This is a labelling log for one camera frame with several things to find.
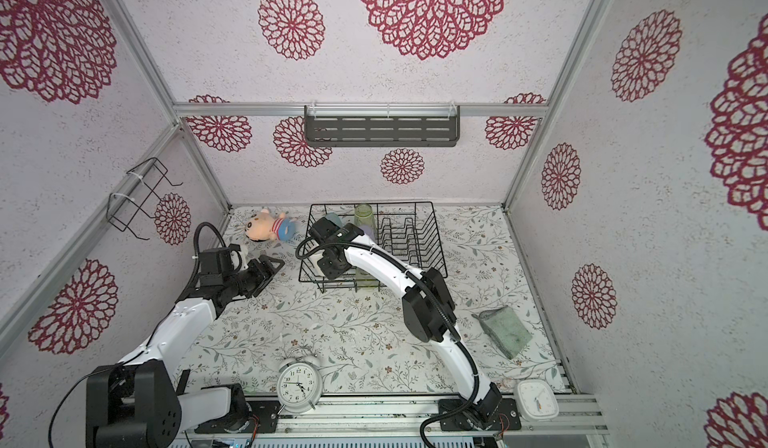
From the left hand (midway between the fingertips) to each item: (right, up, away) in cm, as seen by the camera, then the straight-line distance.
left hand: (279, 273), depth 86 cm
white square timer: (+69, -30, -12) cm, 76 cm away
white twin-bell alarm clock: (+9, -27, -11) cm, 30 cm away
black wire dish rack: (+39, +13, +20) cm, 46 cm away
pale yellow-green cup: (+25, -2, -1) cm, 25 cm away
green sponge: (+66, -16, -1) cm, 67 cm away
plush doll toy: (-11, +14, +17) cm, 24 cm away
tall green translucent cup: (+24, +17, +11) cm, 31 cm away
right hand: (+15, +3, +4) cm, 16 cm away
